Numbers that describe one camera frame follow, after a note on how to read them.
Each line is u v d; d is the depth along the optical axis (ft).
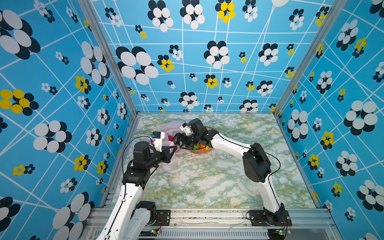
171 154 2.31
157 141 2.14
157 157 2.07
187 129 2.75
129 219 1.53
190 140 2.53
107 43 2.70
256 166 1.77
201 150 3.18
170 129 2.83
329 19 2.37
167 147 2.17
